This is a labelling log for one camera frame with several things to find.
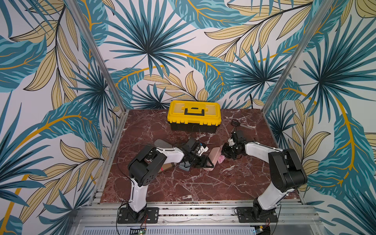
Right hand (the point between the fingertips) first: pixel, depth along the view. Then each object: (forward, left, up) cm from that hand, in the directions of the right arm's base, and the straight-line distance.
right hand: (219, 152), depth 95 cm
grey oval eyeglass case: (+6, +38, +2) cm, 38 cm away
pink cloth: (-5, 0, +2) cm, 5 cm away
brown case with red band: (-9, +34, +2) cm, 36 cm away
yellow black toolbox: (+19, +15, +15) cm, 28 cm away
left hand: (-11, +8, +2) cm, 14 cm away
